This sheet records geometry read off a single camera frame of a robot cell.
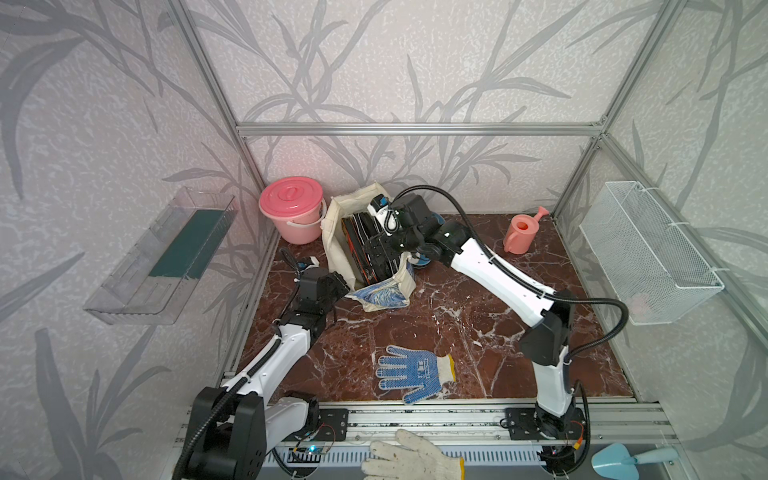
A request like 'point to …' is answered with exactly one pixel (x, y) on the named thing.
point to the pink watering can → (521, 232)
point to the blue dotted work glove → (405, 369)
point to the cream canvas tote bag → (396, 291)
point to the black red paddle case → (357, 229)
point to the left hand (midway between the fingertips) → (346, 275)
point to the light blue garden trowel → (616, 461)
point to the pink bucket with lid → (296, 207)
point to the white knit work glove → (414, 458)
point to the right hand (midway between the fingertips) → (374, 237)
